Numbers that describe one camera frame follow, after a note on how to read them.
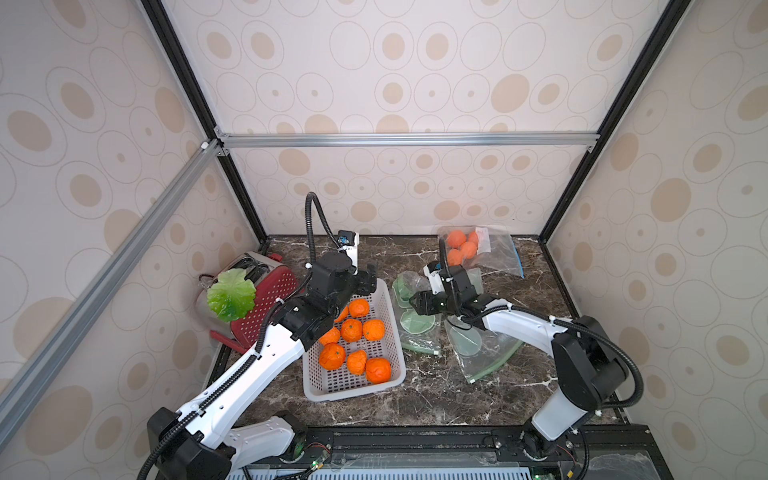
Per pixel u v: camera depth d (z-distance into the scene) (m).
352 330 0.87
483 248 1.09
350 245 0.59
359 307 0.92
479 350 0.89
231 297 0.78
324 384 0.83
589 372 0.46
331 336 0.87
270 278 0.85
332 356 0.82
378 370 0.79
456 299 0.69
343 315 0.93
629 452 0.73
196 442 0.37
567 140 0.92
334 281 0.51
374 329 0.87
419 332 0.90
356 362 0.83
